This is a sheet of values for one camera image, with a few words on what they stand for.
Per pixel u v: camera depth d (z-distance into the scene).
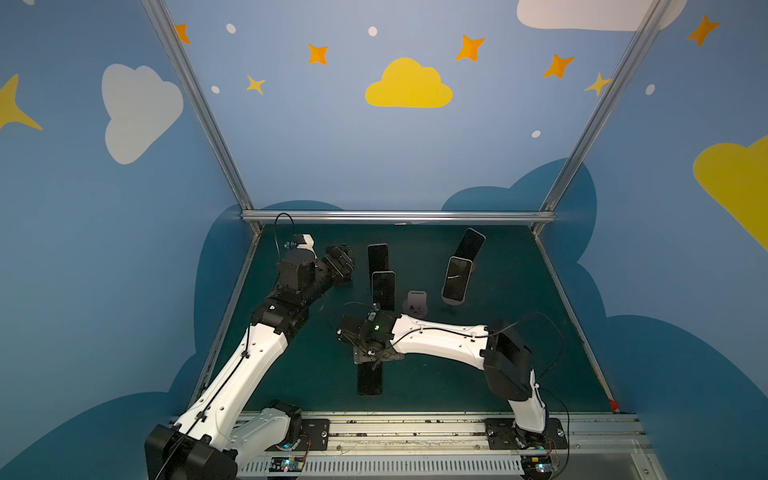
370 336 0.59
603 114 0.87
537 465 0.71
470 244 0.95
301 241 0.68
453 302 0.97
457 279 0.96
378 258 0.98
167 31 0.71
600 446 0.73
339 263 0.67
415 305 0.95
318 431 0.74
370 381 0.86
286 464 0.71
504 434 0.74
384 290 1.04
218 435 0.39
